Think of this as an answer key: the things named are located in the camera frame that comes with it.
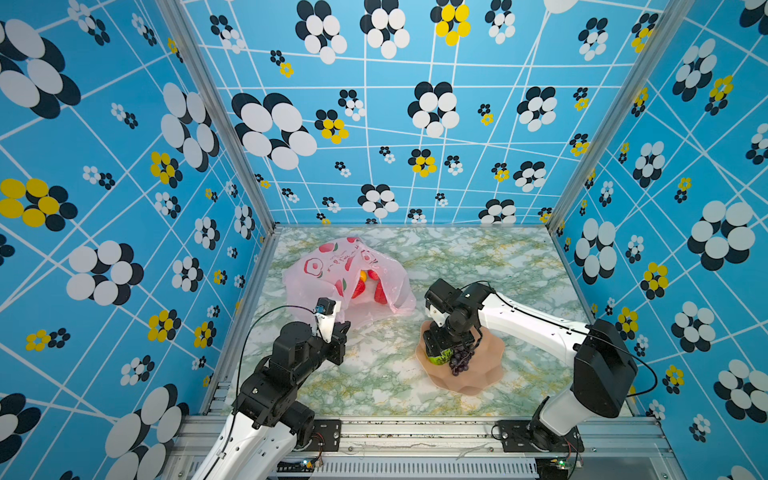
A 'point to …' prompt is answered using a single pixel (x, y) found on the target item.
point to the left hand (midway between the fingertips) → (350, 323)
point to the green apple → (445, 357)
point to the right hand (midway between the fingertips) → (439, 348)
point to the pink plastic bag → (332, 272)
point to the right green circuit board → (552, 466)
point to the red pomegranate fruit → (380, 294)
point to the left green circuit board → (301, 466)
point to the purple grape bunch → (461, 359)
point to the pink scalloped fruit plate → (485, 366)
